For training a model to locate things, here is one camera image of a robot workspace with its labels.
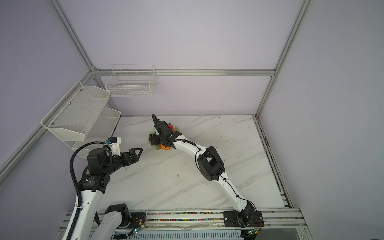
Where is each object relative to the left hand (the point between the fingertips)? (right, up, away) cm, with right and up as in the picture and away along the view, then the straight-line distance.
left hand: (135, 152), depth 74 cm
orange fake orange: (+10, 0, +20) cm, 22 cm away
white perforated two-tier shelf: (-31, +18, +5) cm, 36 cm away
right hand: (+2, +6, +19) cm, 20 cm away
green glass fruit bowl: (+5, 0, +24) cm, 24 cm away
